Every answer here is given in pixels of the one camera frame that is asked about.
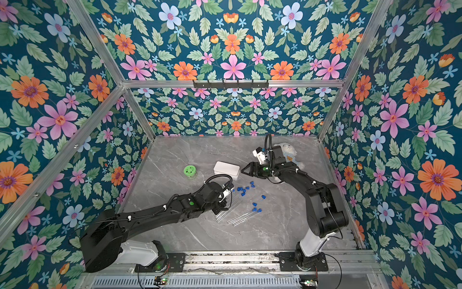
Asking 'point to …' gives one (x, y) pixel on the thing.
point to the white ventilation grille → (197, 282)
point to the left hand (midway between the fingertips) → (227, 197)
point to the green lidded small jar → (190, 171)
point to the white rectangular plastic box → (229, 169)
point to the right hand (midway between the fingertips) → (251, 168)
